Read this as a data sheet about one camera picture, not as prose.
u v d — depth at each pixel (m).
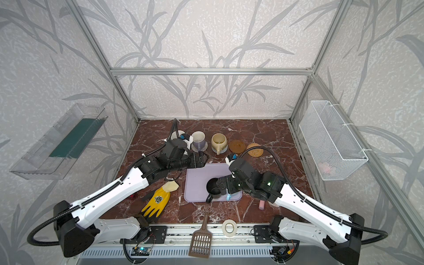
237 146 1.05
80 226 0.40
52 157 0.63
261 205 0.80
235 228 0.75
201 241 0.72
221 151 0.97
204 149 1.04
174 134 1.00
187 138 0.68
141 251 0.71
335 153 0.60
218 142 1.02
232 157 0.63
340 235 0.39
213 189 0.86
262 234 0.74
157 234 0.74
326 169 0.73
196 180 0.91
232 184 0.61
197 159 0.66
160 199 0.82
